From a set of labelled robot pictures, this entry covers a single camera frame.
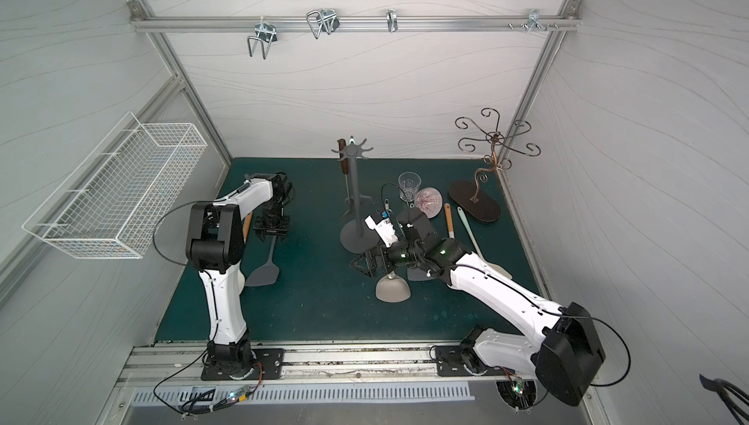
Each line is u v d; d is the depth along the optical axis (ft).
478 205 3.42
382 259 2.10
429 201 3.42
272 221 2.81
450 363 2.41
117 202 2.26
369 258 2.09
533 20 2.51
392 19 2.57
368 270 2.09
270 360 2.41
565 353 1.28
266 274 2.89
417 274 2.88
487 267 1.69
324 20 2.52
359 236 3.20
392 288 2.73
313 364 2.46
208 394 2.35
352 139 2.32
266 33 2.57
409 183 3.57
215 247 1.85
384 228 2.21
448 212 3.40
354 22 2.57
